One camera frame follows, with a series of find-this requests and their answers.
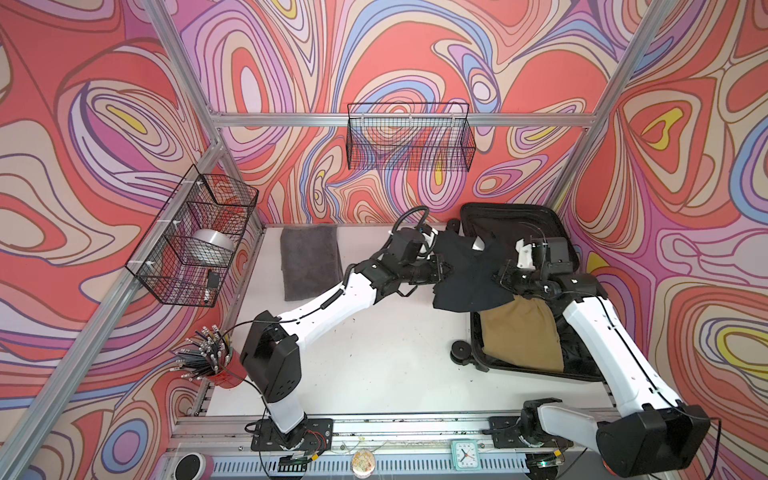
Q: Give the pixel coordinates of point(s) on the grey towel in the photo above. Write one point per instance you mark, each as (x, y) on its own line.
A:
(310, 261)

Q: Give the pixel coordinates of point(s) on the round beige badge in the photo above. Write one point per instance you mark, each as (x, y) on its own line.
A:
(363, 464)

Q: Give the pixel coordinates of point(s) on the small teal clock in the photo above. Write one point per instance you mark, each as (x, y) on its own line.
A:
(465, 455)

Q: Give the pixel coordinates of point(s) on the black wire basket back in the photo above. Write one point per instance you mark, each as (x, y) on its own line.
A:
(410, 136)

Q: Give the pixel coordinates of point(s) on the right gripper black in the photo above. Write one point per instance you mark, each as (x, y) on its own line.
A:
(504, 277)

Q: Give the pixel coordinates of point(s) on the khaki shorts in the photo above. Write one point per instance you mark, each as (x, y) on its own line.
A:
(523, 333)

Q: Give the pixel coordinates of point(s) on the black wire basket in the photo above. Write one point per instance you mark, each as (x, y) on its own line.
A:
(186, 256)
(410, 136)

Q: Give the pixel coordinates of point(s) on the black round speaker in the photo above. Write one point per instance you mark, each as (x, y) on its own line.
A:
(193, 466)

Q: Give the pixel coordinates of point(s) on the red pen cup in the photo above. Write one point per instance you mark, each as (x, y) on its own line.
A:
(209, 355)

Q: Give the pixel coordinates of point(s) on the black suitcase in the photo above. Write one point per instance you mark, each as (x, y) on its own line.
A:
(510, 222)

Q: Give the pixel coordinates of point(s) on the small black device in basket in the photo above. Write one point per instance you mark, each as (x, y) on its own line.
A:
(213, 282)

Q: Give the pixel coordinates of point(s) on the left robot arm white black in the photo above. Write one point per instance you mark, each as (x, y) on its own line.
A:
(273, 349)

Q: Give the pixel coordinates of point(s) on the black wire basket left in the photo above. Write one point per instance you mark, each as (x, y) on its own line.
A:
(186, 256)

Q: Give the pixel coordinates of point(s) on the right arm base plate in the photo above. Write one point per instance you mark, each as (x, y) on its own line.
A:
(507, 431)

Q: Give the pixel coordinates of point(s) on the black t-shirt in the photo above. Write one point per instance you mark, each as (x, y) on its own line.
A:
(471, 285)

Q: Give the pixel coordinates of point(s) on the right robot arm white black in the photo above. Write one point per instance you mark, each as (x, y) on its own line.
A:
(656, 431)

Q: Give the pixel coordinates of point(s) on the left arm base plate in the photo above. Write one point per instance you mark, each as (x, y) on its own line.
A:
(310, 435)

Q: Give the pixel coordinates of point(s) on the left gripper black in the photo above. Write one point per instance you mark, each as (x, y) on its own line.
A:
(437, 264)

